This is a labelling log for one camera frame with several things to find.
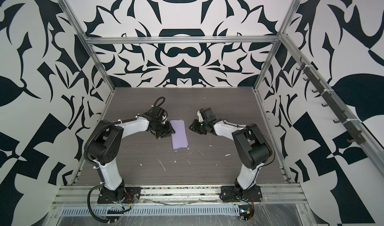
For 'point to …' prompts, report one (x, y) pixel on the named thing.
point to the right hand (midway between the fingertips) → (190, 126)
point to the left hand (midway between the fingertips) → (175, 130)
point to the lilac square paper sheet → (179, 138)
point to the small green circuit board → (245, 213)
